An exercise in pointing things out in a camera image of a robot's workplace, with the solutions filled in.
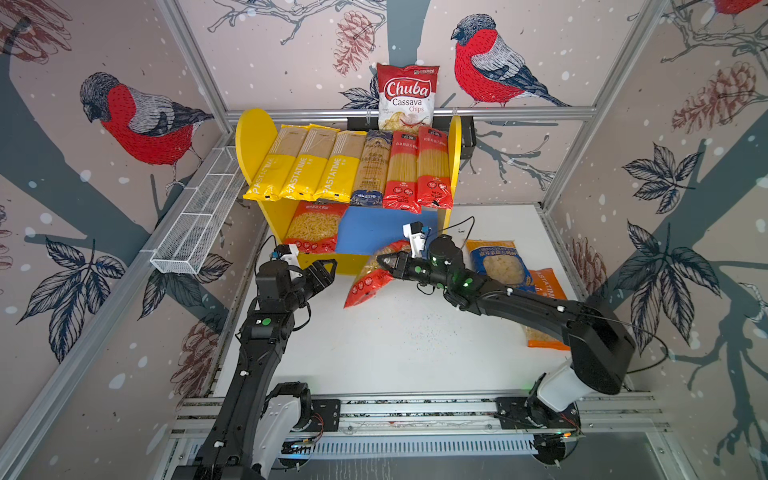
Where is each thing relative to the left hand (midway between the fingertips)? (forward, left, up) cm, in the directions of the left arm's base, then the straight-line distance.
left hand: (328, 265), depth 75 cm
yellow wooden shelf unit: (+20, -10, -11) cm, 25 cm away
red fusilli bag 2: (-4, -12, +1) cm, 13 cm away
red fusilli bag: (+19, +8, -6) cm, 21 cm away
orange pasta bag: (+5, -66, -19) cm, 69 cm away
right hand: (0, -11, +1) cm, 11 cm away
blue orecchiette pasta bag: (+14, -54, -19) cm, 58 cm away
